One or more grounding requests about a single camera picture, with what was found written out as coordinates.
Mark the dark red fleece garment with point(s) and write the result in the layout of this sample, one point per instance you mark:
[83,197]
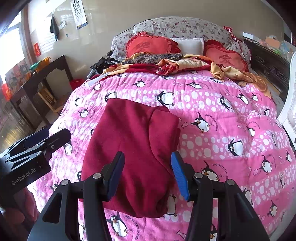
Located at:
[147,135]

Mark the white pillow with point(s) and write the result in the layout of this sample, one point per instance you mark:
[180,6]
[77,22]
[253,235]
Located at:
[193,46]

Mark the white chair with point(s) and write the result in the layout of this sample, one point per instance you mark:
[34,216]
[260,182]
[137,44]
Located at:
[287,114]

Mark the dark cloth on wall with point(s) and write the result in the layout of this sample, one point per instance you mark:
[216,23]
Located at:
[54,28]

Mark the red gold patterned blanket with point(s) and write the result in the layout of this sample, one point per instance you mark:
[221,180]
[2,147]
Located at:
[191,62]

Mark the wall eye chart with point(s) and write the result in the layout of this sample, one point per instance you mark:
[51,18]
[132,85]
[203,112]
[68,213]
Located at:
[78,14]

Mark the dark carved nightstand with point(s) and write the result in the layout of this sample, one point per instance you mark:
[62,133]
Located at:
[272,66]

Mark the black folded tripod stand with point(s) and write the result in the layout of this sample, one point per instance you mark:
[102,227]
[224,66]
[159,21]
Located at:
[104,62]

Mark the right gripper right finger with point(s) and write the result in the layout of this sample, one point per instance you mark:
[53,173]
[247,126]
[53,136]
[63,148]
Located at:
[219,207]

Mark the red heart pillow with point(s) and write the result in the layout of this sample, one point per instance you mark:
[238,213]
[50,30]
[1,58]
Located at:
[216,51]
[143,42]

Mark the red bag by wall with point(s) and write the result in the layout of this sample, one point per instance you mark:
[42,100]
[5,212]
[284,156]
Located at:
[75,83]

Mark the green yellow basket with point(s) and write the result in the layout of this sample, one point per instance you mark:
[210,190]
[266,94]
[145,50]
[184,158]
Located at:
[37,67]

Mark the white plastic container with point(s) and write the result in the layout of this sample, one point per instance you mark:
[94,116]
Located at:
[91,82]

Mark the pink penguin quilt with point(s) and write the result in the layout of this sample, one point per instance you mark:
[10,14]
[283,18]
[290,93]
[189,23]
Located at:
[227,132]

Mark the floral bed sheet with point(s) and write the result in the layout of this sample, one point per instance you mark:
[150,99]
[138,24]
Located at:
[181,27]

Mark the dark brown patterned cloth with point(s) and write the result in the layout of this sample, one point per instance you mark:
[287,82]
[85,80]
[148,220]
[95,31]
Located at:
[148,58]

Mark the left red heart pillow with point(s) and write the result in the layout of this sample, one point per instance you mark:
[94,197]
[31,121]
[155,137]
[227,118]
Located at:
[143,42]

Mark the wooden chair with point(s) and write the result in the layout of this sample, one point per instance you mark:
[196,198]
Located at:
[56,105]

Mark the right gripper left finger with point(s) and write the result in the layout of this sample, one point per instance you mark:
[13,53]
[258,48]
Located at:
[59,218]

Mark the right red heart pillow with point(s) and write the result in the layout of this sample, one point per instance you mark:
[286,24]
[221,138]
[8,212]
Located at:
[216,51]

